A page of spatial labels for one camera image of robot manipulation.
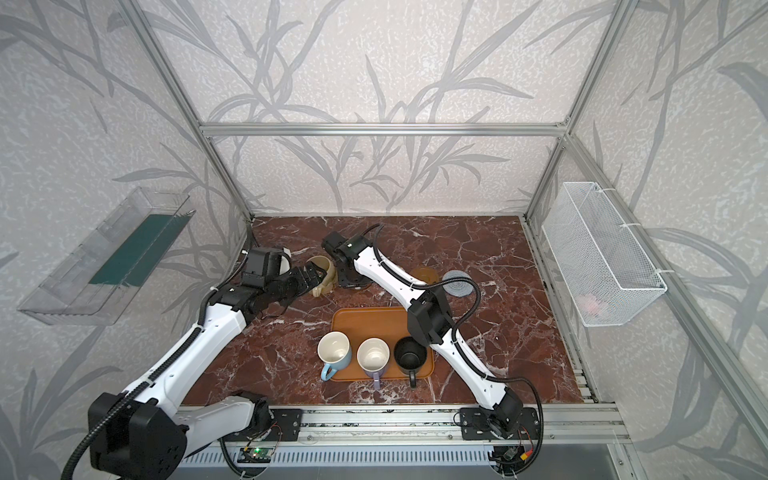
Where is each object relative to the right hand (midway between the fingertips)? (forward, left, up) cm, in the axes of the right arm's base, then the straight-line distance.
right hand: (354, 274), depth 95 cm
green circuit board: (-47, +20, -7) cm, 52 cm away
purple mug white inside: (-24, -7, -6) cm, 26 cm away
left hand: (-7, +7, +13) cm, 16 cm away
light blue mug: (-23, +3, -3) cm, 24 cm away
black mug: (-24, -18, -6) cm, 31 cm away
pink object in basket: (-18, -62, +13) cm, 66 cm away
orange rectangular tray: (-13, -11, -10) cm, 20 cm away
